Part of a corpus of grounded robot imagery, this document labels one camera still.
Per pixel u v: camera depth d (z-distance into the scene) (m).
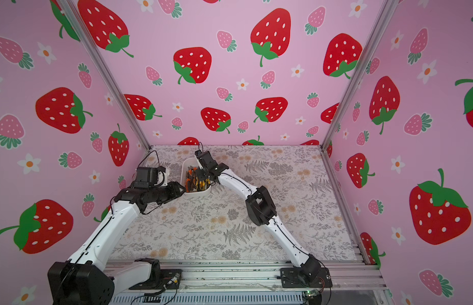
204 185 0.98
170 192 0.71
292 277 0.73
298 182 1.04
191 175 1.01
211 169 0.79
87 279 0.38
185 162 1.05
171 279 0.71
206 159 0.80
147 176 0.61
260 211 0.66
